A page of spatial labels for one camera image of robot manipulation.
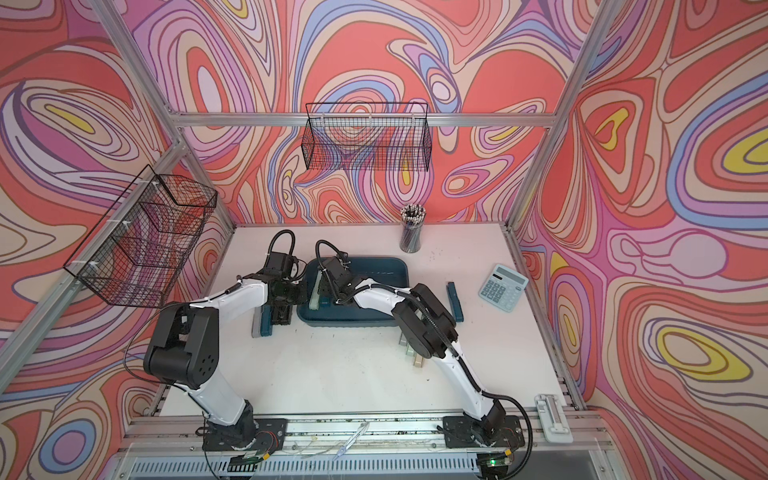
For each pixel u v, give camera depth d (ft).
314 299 3.10
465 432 2.45
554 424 2.41
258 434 2.39
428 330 1.88
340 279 2.55
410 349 1.98
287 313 3.07
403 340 1.95
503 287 3.23
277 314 2.98
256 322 2.91
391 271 3.38
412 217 3.23
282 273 2.49
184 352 1.55
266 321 2.98
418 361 2.72
